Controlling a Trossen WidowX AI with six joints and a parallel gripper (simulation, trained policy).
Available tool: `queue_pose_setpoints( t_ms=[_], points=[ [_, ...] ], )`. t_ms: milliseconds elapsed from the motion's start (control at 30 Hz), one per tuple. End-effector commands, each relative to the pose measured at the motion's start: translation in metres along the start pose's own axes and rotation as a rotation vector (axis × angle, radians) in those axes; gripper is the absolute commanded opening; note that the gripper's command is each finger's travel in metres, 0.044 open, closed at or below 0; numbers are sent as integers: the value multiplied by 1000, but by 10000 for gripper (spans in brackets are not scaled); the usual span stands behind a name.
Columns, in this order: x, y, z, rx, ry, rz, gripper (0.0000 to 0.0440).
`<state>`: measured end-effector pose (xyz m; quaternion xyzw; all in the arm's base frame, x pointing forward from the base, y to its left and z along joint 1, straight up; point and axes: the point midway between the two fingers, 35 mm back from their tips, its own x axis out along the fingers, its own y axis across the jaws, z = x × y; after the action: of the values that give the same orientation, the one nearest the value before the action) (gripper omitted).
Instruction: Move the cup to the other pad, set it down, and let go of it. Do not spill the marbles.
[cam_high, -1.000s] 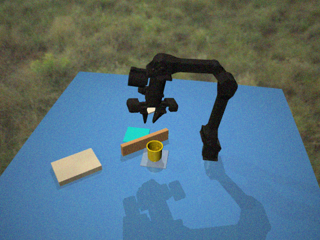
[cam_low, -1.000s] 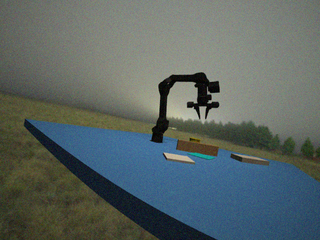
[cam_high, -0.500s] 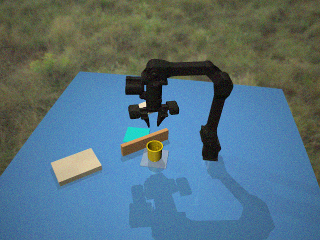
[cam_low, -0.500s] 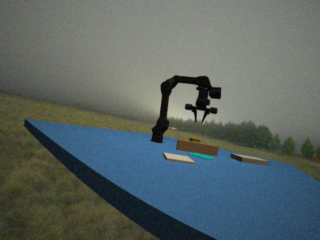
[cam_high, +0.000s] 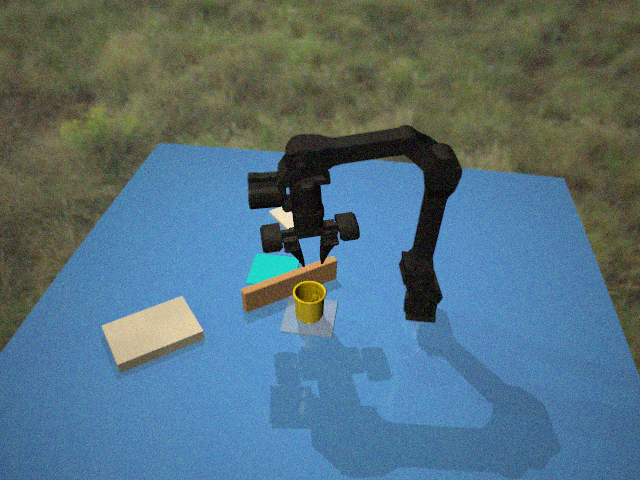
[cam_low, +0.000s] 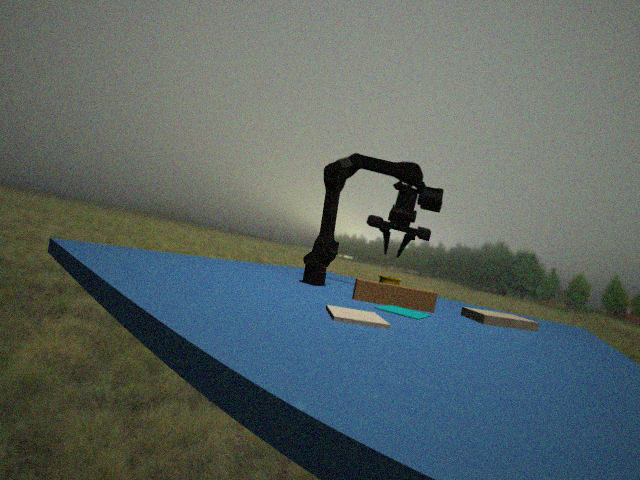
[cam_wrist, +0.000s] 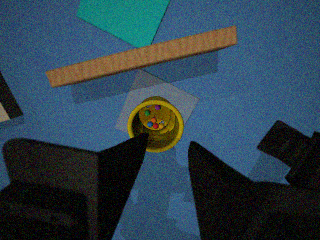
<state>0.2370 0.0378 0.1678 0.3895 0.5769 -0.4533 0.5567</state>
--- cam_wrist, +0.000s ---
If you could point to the beige flat rectangular block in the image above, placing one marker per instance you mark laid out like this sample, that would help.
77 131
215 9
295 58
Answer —
9 107

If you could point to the brown wooden plank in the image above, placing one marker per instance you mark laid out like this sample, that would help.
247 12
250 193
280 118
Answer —
189 46

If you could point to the yellow cup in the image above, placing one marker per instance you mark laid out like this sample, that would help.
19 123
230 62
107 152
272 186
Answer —
159 140

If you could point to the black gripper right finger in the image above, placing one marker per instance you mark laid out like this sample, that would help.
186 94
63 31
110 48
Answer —
229 206

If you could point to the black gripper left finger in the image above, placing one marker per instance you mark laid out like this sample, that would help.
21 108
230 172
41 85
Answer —
105 177

